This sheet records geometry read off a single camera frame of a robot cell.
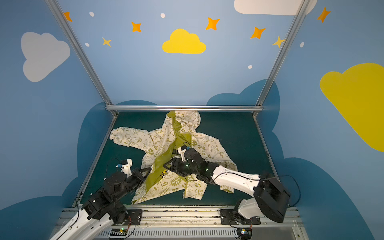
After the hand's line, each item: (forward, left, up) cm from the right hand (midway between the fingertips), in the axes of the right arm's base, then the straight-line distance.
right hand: (167, 167), depth 74 cm
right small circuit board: (-24, -40, -21) cm, 51 cm away
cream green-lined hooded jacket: (+23, +12, -16) cm, 30 cm away
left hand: (-1, +8, 0) cm, 8 cm away
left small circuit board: (-27, +23, -20) cm, 40 cm away
